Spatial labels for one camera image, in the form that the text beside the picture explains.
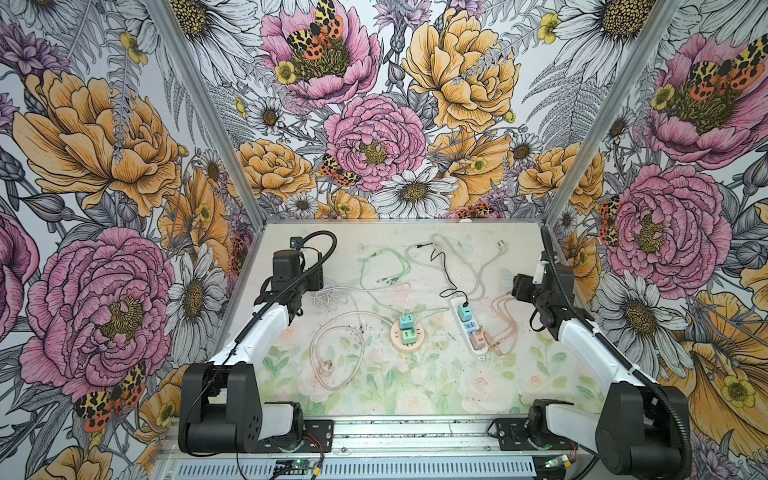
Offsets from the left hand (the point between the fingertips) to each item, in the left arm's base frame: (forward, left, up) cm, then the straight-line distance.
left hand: (309, 276), depth 89 cm
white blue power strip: (-12, -48, -13) cm, 51 cm away
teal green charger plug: (-9, -45, -7) cm, 47 cm away
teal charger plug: (-12, -28, -7) cm, 31 cm away
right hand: (-4, -63, -1) cm, 63 cm away
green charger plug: (-16, -29, -7) cm, 34 cm away
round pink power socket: (-15, -26, -10) cm, 31 cm away
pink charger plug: (-18, -48, -6) cm, 51 cm away
